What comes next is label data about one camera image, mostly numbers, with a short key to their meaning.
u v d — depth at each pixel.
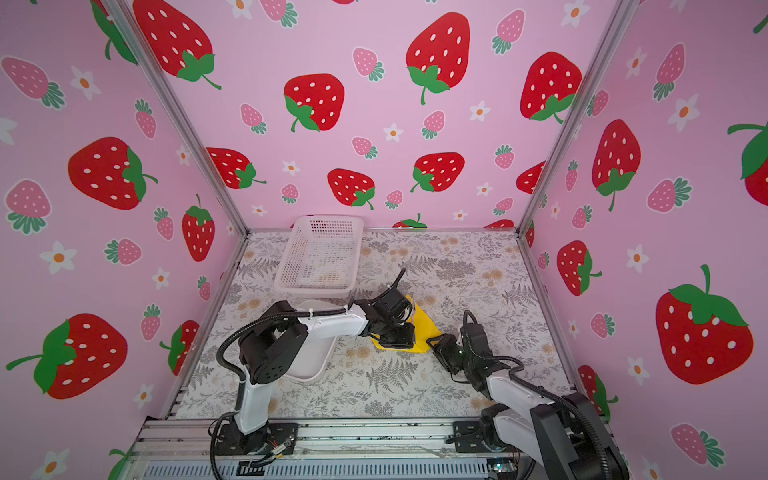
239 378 0.54
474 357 0.68
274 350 0.50
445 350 0.78
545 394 0.48
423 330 0.90
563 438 0.43
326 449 0.73
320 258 1.11
